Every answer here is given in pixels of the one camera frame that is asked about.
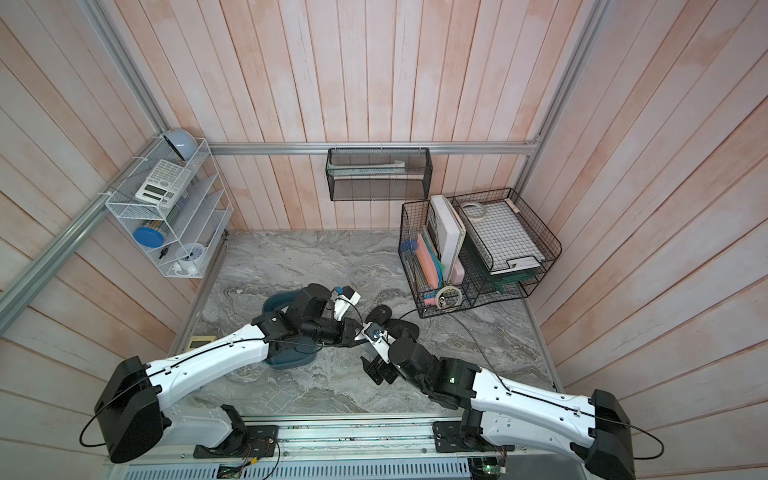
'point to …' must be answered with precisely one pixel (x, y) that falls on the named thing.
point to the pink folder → (426, 261)
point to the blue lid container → (148, 237)
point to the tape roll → (448, 297)
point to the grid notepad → (503, 236)
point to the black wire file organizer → (440, 266)
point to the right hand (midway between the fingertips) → (375, 341)
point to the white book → (451, 234)
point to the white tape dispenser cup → (189, 256)
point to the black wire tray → (474, 205)
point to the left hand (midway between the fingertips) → (367, 343)
